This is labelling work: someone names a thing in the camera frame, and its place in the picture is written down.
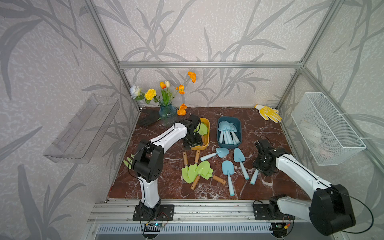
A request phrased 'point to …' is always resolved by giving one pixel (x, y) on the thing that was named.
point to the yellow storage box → (204, 129)
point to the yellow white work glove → (269, 113)
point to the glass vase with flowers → (168, 112)
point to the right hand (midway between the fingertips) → (255, 166)
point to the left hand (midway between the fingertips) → (199, 145)
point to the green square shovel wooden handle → (216, 178)
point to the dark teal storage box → (221, 138)
